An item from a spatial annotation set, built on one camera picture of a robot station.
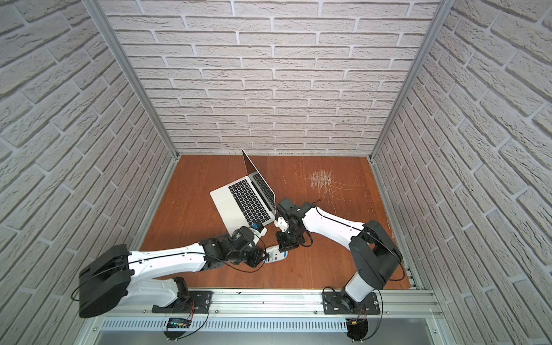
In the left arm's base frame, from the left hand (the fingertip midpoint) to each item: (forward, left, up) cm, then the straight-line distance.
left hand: (267, 250), depth 80 cm
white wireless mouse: (-1, -3, -2) cm, 4 cm away
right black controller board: (-24, -31, -6) cm, 40 cm away
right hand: (-1, -5, -1) cm, 5 cm away
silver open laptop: (+25, +11, -6) cm, 27 cm away
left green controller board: (-22, +30, -9) cm, 38 cm away
